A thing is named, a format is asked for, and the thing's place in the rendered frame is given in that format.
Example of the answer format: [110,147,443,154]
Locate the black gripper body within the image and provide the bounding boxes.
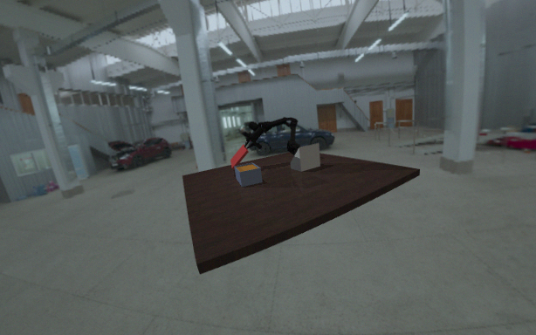
[242,131,262,149]

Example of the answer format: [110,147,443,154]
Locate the red rectangular lid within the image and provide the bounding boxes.
[230,144,248,170]

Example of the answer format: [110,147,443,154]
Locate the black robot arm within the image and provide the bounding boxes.
[248,118,300,155]

